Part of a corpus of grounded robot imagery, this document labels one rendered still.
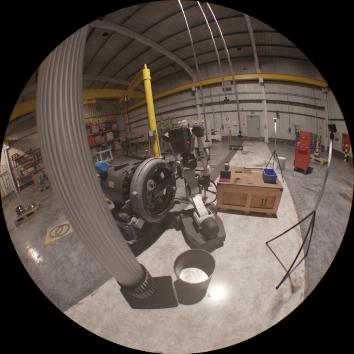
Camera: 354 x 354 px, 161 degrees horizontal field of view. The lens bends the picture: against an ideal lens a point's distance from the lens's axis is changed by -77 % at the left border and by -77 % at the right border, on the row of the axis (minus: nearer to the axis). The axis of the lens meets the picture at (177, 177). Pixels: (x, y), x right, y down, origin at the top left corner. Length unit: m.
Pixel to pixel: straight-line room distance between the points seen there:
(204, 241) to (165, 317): 0.86
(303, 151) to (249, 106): 8.20
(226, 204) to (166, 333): 1.80
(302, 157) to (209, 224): 3.59
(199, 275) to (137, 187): 0.97
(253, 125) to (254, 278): 10.96
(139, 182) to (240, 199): 1.39
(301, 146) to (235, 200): 2.90
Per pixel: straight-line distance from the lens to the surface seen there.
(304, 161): 4.28
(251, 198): 1.91
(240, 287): 1.34
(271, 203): 2.00
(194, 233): 1.45
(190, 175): 1.59
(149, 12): 8.82
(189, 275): 1.21
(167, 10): 8.81
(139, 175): 1.19
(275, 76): 11.98
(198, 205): 1.50
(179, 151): 1.48
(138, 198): 1.18
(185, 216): 1.66
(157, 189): 1.33
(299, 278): 1.63
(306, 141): 4.20
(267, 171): 2.19
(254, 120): 11.51
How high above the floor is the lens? 1.24
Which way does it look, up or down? 21 degrees down
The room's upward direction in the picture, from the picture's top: 8 degrees counter-clockwise
